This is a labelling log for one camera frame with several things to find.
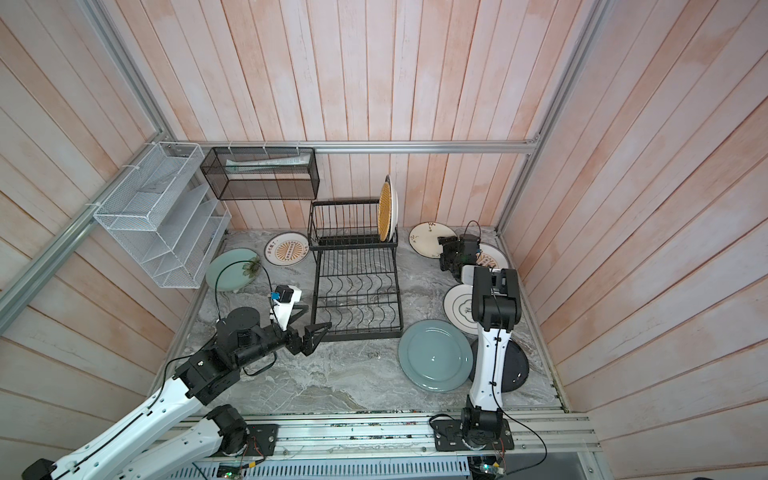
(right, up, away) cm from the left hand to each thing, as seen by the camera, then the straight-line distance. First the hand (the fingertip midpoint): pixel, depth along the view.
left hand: (318, 323), depth 70 cm
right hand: (+37, +22, +40) cm, 58 cm away
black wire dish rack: (+7, +6, +32) cm, 33 cm away
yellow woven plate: (+16, +30, +23) cm, 41 cm away
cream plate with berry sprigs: (+33, +24, +48) cm, 63 cm away
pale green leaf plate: (-36, +9, +34) cm, 51 cm away
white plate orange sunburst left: (-22, +20, +44) cm, 53 cm away
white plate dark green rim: (+19, +29, +7) cm, 35 cm away
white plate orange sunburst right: (+57, +16, +40) cm, 72 cm away
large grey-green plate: (+33, -15, +22) cm, 42 cm away
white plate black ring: (+41, -1, +28) cm, 49 cm away
